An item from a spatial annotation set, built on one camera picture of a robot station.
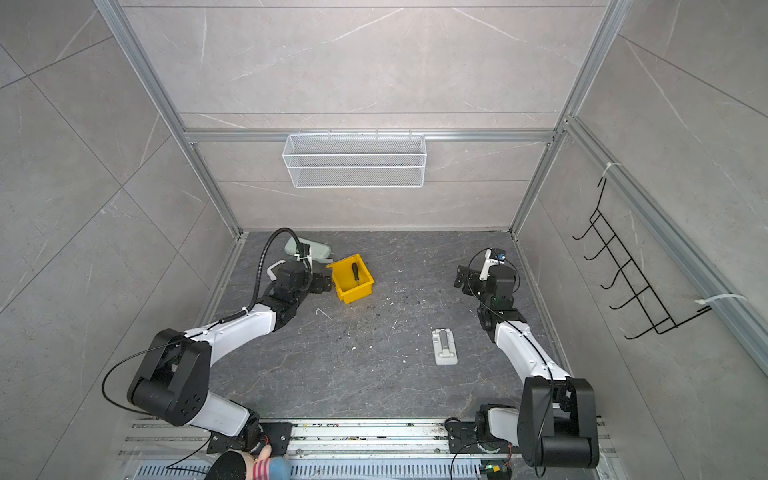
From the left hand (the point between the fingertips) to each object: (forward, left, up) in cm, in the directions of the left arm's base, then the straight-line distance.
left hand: (318, 261), depth 90 cm
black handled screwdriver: (+8, -10, -15) cm, 20 cm away
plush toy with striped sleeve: (-50, +13, -9) cm, 53 cm away
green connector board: (-53, -46, -16) cm, 72 cm away
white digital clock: (+6, +20, -13) cm, 24 cm away
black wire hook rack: (-31, -76, +17) cm, 84 cm away
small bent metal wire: (-8, +3, -17) cm, 19 cm away
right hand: (-5, -47, +1) cm, 47 cm away
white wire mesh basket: (+33, -11, +14) cm, 37 cm away
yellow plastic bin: (-5, -9, -8) cm, 13 cm away
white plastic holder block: (-23, -38, -14) cm, 47 cm away
